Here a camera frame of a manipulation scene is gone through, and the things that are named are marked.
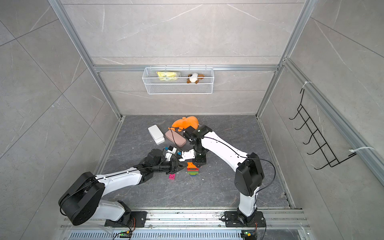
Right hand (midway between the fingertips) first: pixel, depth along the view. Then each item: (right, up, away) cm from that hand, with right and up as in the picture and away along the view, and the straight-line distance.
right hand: (200, 160), depth 81 cm
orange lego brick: (-6, -2, -2) cm, 6 cm away
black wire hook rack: (+54, +8, -18) cm, 58 cm away
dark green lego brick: (-4, -7, +2) cm, 8 cm away
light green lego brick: (-4, -9, +4) cm, 10 cm away
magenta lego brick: (-17, -11, +6) cm, 21 cm away
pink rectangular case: (-16, +11, +24) cm, 31 cm away
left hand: (-7, -2, -1) cm, 8 cm away
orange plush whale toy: (-10, +22, +26) cm, 36 cm away
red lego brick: (-6, -5, -1) cm, 7 cm away
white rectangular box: (-30, +13, +20) cm, 38 cm away
